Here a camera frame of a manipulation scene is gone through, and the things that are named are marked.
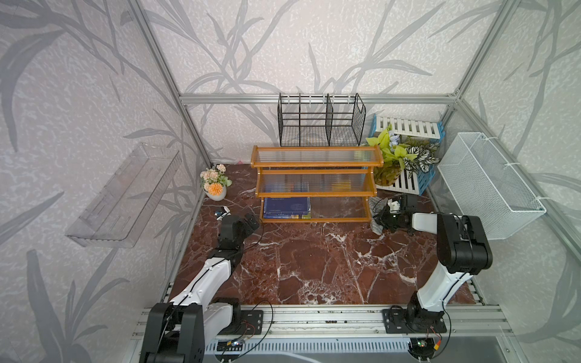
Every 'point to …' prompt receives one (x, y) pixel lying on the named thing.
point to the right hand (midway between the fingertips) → (371, 216)
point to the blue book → (287, 208)
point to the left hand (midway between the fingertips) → (245, 218)
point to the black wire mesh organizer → (314, 120)
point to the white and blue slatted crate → (421, 178)
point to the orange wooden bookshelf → (321, 184)
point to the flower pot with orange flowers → (215, 182)
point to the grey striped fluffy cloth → (376, 204)
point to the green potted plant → (398, 155)
